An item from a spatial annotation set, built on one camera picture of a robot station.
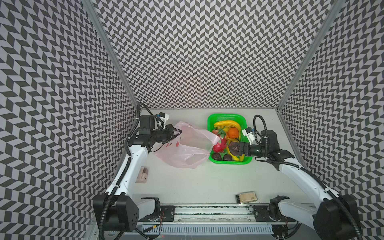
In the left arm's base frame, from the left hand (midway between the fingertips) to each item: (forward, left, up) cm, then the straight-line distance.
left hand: (181, 132), depth 75 cm
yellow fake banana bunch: (+18, -28, -17) cm, 37 cm away
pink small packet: (-15, +22, -19) cm, 33 cm away
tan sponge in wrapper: (-26, -33, -20) cm, 46 cm away
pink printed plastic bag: (-9, -4, 0) cm, 10 cm away
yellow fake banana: (-6, -34, -19) cm, 39 cm away
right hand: (-7, -27, -9) cm, 29 cm away
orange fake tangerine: (+10, -30, -16) cm, 36 cm away
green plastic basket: (-3, -32, -1) cm, 32 cm away
